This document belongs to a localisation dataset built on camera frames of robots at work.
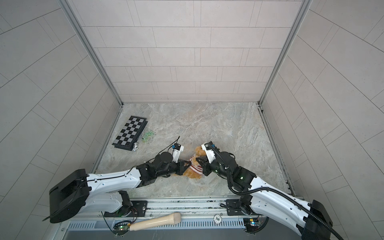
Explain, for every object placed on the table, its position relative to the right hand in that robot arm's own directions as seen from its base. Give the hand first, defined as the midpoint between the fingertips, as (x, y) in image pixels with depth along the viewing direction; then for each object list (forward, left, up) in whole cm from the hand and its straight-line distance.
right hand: (196, 161), depth 72 cm
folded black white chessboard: (+27, +42, -9) cm, 50 cm away
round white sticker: (-22, -8, -15) cm, 28 cm away
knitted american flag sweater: (-2, -1, -5) cm, 5 cm away
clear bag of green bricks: (+26, +32, -11) cm, 43 cm away
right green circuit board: (-25, -24, -16) cm, 38 cm away
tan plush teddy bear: (-3, +4, -6) cm, 8 cm away
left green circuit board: (-23, +34, -11) cm, 42 cm away
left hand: (+1, +1, -5) cm, 5 cm away
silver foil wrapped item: (+19, +37, -11) cm, 43 cm away
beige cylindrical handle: (-21, +14, -11) cm, 28 cm away
